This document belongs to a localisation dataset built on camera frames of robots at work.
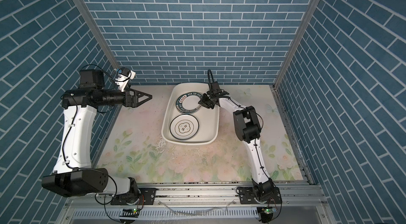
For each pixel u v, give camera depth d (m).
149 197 0.73
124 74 0.58
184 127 0.96
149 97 0.63
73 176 0.38
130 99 0.57
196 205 0.73
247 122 0.65
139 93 0.59
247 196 0.74
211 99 0.83
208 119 1.02
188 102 1.09
